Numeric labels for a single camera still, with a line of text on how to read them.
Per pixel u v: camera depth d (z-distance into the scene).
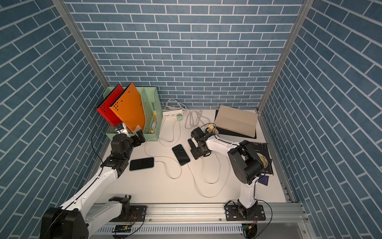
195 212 0.75
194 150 0.85
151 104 1.09
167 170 0.87
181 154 0.97
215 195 0.80
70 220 0.39
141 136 0.75
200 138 0.72
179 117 1.13
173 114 1.15
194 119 1.15
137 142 0.74
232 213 0.73
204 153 0.83
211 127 1.01
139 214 0.73
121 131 0.69
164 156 0.94
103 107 0.82
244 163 0.50
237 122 1.13
